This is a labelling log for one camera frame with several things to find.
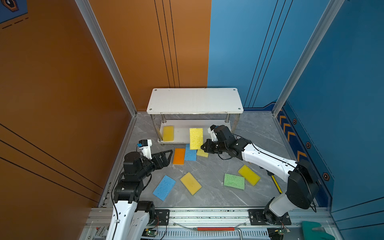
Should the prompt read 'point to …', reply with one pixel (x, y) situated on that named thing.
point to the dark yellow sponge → (192, 185)
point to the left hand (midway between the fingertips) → (166, 151)
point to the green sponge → (234, 181)
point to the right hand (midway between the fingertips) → (199, 147)
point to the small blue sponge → (190, 155)
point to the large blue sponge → (164, 187)
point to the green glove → (310, 234)
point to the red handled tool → (214, 228)
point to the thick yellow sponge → (168, 133)
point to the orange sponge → (178, 156)
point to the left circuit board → (149, 232)
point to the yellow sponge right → (250, 176)
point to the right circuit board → (282, 231)
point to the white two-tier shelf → (192, 101)
